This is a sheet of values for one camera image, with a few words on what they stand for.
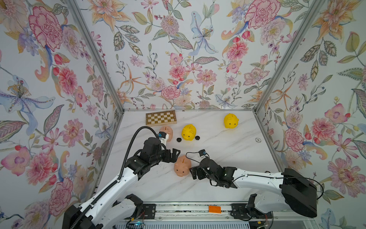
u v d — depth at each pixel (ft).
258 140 3.40
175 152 2.27
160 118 3.71
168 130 3.20
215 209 2.45
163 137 2.23
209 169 2.03
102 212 1.38
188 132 3.19
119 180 1.56
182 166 2.63
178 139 3.38
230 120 3.42
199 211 2.48
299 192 1.39
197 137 3.40
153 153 1.90
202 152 2.45
